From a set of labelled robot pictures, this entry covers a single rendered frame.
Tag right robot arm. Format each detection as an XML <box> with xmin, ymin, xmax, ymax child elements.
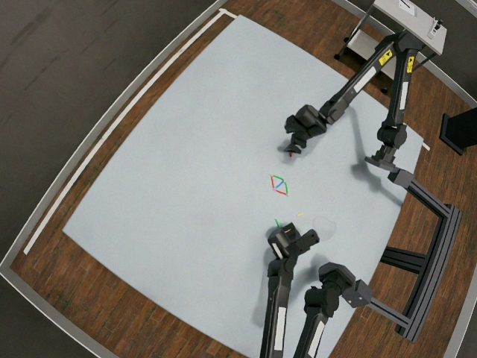
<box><xmin>284</xmin><ymin>31</ymin><xmax>423</xmax><ymax>168</ymax></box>

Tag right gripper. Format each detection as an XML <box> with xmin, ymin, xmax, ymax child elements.
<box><xmin>283</xmin><ymin>128</ymin><xmax>313</xmax><ymax>154</ymax></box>

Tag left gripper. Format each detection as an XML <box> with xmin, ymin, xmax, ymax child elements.
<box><xmin>282</xmin><ymin>222</ymin><xmax>310</xmax><ymax>253</ymax></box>

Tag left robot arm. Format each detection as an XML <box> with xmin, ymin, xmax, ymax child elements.
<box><xmin>259</xmin><ymin>228</ymin><xmax>353</xmax><ymax>358</ymax></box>

